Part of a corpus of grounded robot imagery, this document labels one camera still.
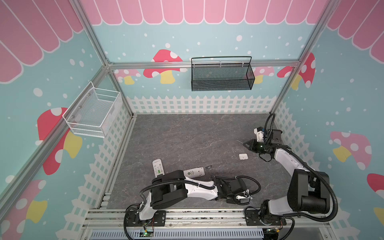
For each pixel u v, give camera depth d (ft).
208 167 3.01
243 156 3.17
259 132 2.70
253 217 2.44
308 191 1.43
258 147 2.58
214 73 3.16
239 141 3.11
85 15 2.34
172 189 1.68
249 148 2.61
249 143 2.85
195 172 2.89
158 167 2.95
